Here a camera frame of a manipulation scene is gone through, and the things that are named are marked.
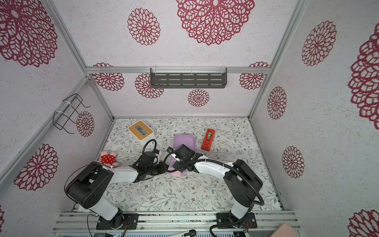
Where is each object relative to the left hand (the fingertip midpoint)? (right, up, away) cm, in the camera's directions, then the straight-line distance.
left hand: (170, 167), depth 92 cm
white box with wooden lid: (-23, +22, +13) cm, 34 cm away
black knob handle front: (+13, -26, -22) cm, 36 cm away
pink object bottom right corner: (+57, -24, -22) cm, 66 cm away
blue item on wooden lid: (-24, +24, +17) cm, 38 cm away
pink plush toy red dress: (-38, +6, -1) cm, 38 cm away
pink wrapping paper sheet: (+11, +17, +6) cm, 21 cm away
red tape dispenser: (+25, +17, +8) cm, 31 cm away
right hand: (+7, +8, -2) cm, 11 cm away
